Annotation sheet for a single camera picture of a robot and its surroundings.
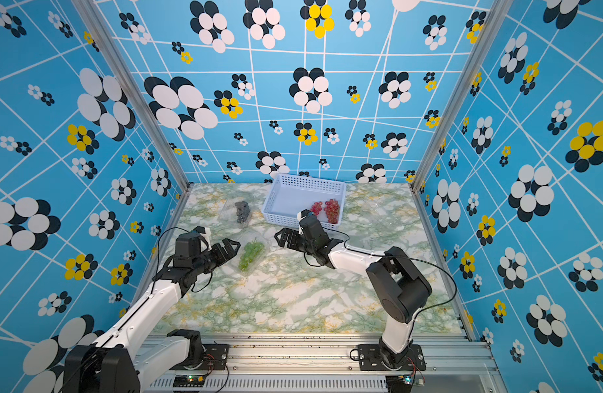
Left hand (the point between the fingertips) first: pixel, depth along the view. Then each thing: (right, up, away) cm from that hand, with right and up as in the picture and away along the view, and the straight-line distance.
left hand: (234, 247), depth 85 cm
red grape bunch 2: (+37, +13, +23) cm, 45 cm away
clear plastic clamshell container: (-10, +10, +23) cm, 27 cm away
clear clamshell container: (0, +2, +17) cm, 17 cm away
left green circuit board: (-10, -38, -13) cm, 41 cm away
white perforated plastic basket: (+18, +20, +30) cm, 40 cm away
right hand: (+18, +3, +4) cm, 19 cm away
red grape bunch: (+30, +13, +23) cm, 40 cm away
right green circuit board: (+52, -37, -15) cm, 66 cm away
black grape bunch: (-4, +12, +23) cm, 26 cm away
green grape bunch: (+4, -3, +11) cm, 12 cm away
